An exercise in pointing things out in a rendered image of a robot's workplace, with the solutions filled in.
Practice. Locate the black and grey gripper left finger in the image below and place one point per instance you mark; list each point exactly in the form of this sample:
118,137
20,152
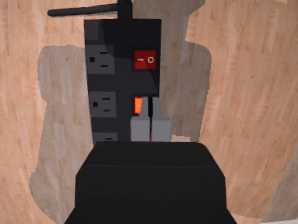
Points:
140,125

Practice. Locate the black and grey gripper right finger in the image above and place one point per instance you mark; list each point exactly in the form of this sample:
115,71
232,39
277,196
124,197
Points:
161,126

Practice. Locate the black power strip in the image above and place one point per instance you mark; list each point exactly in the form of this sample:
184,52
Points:
122,66

